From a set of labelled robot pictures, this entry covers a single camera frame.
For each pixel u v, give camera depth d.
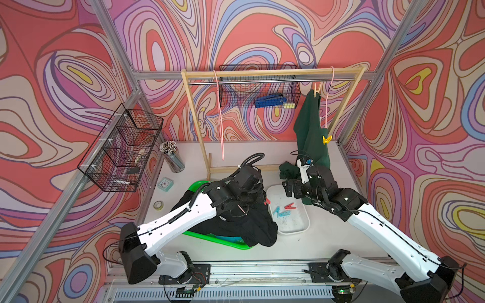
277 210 0.90
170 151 0.93
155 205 0.91
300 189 0.65
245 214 0.73
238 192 0.52
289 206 0.91
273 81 0.61
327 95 1.01
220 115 1.08
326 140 0.62
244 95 1.01
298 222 0.87
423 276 0.38
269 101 0.90
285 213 0.88
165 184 0.99
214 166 1.07
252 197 0.58
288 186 0.66
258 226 0.71
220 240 0.75
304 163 0.64
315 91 0.78
